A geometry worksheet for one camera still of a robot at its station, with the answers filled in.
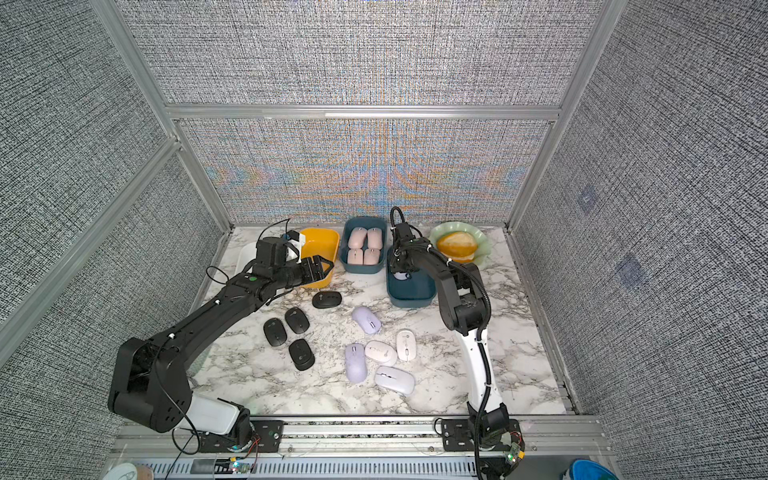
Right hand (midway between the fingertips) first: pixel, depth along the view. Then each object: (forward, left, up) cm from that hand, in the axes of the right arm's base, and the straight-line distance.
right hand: (400, 256), depth 106 cm
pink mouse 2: (0, +16, 0) cm, 16 cm away
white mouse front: (-41, +3, -1) cm, 42 cm away
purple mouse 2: (-25, +11, +1) cm, 27 cm away
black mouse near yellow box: (-17, +24, 0) cm, 30 cm away
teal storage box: (+14, +9, +3) cm, 17 cm away
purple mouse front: (-38, +14, +1) cm, 40 cm away
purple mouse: (-10, 0, +2) cm, 10 cm away
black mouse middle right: (-24, +33, -1) cm, 40 cm away
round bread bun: (+2, -21, +3) cm, 21 cm away
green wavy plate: (+4, -31, 0) cm, 31 cm away
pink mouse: (+10, +16, -1) cm, 18 cm away
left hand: (-15, +21, +16) cm, 30 cm away
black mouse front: (-35, +29, 0) cm, 46 cm away
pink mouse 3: (-1, +10, +2) cm, 10 cm away
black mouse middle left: (-28, +39, -1) cm, 48 cm away
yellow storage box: (+8, +28, -1) cm, 29 cm away
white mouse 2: (-33, -1, 0) cm, 33 cm away
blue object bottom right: (-62, -36, +8) cm, 72 cm away
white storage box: (+1, +54, +1) cm, 54 cm away
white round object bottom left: (-62, +63, +5) cm, 88 cm away
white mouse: (-34, +7, 0) cm, 35 cm away
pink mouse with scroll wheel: (+8, +9, 0) cm, 12 cm away
